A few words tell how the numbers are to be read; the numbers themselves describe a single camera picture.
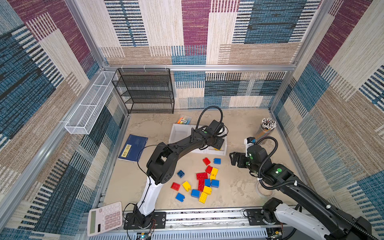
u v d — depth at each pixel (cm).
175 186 82
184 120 112
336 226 41
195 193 81
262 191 81
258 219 73
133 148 99
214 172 87
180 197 81
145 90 111
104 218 73
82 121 92
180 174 87
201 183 84
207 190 81
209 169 89
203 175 87
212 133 73
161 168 54
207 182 85
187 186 82
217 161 92
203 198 79
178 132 106
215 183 85
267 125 87
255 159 59
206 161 94
